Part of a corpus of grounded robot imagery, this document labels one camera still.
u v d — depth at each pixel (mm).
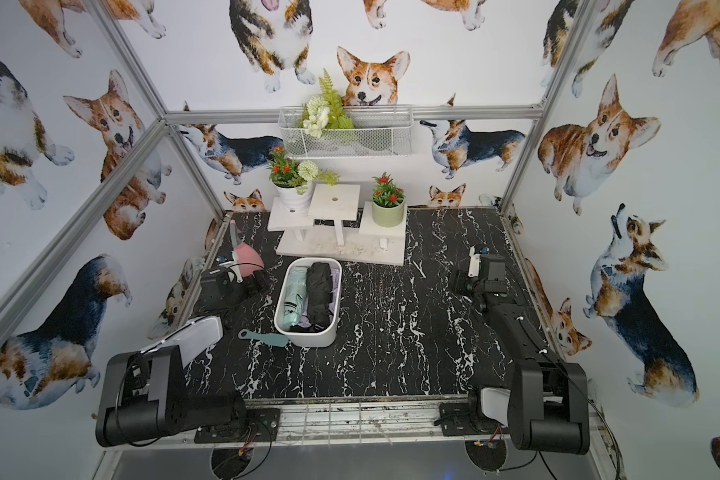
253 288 819
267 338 874
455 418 733
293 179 888
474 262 799
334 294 840
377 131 926
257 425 735
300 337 825
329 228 1160
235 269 790
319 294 823
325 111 781
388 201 867
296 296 823
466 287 785
